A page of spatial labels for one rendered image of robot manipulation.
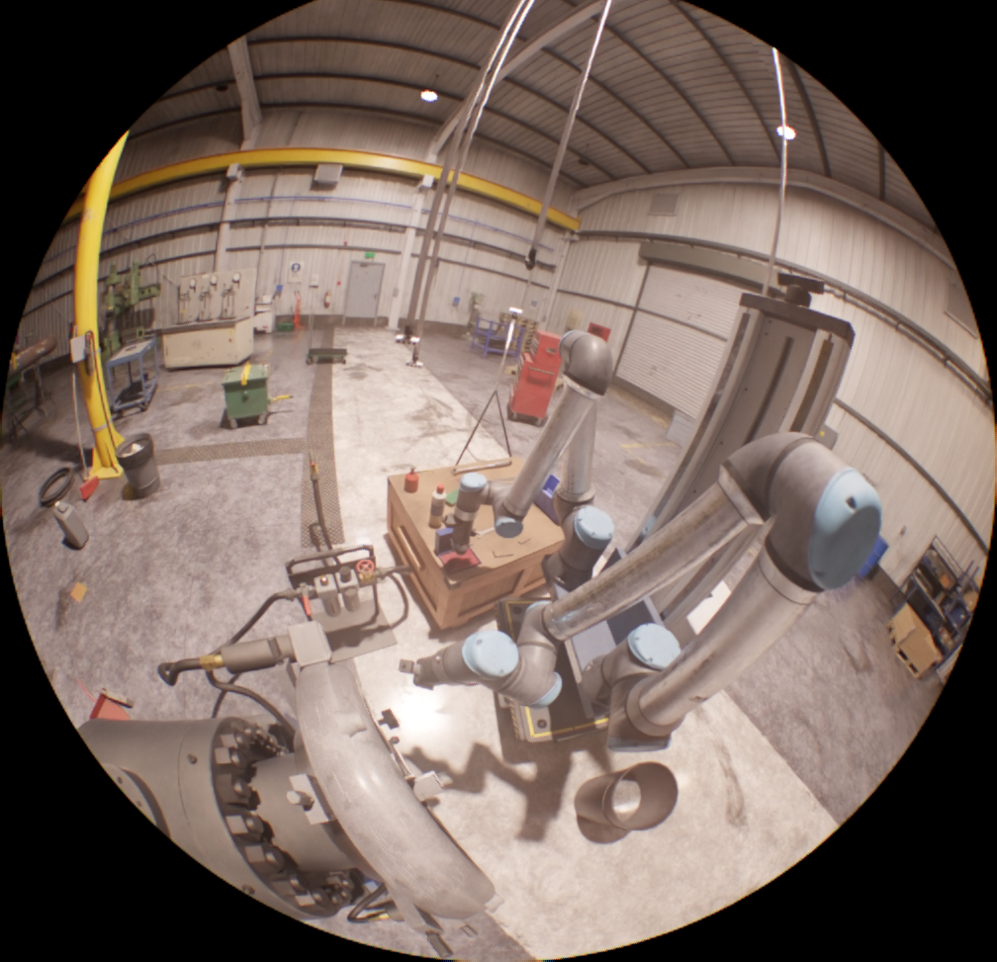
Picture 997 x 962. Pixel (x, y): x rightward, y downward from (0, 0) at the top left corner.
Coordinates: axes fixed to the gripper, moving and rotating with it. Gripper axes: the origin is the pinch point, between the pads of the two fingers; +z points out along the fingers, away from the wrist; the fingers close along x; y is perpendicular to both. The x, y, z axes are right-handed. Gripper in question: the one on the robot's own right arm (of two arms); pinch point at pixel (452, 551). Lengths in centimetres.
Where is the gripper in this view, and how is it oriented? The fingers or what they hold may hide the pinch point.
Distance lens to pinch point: 129.4
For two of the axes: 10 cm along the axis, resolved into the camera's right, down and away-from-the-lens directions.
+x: -5.6, -5.3, 6.4
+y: 8.0, -1.3, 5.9
